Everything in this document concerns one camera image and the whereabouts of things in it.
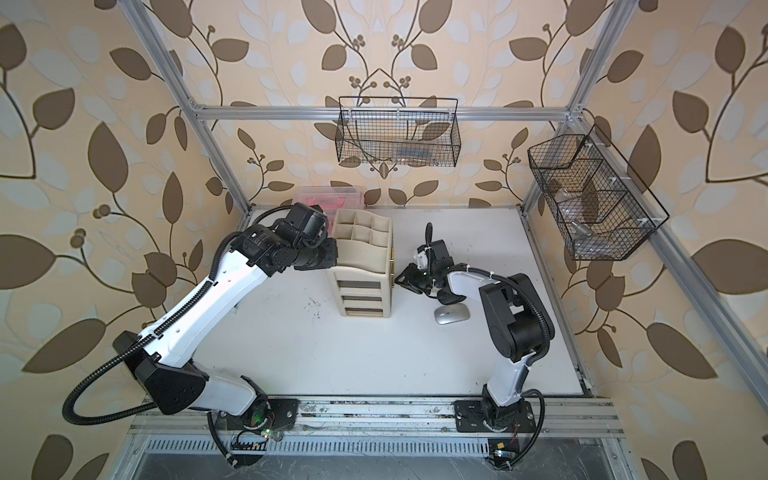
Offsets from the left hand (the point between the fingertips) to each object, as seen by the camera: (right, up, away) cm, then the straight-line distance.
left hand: (333, 252), depth 74 cm
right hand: (+16, -10, +20) cm, 28 cm away
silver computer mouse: (+33, -20, +17) cm, 42 cm away
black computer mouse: (+32, -15, +20) cm, 41 cm away
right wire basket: (+67, +10, -1) cm, 68 cm away
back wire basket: (+16, +38, +22) cm, 47 cm away
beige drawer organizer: (+8, -5, -2) cm, 10 cm away
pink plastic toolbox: (-9, +19, +38) cm, 43 cm away
